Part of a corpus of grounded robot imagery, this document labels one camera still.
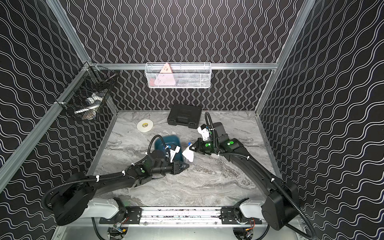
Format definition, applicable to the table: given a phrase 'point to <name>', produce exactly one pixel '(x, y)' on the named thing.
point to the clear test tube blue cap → (189, 144)
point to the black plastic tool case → (186, 115)
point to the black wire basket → (84, 98)
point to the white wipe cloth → (189, 154)
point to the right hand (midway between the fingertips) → (190, 147)
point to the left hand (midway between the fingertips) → (189, 165)
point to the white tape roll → (145, 125)
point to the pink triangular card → (165, 77)
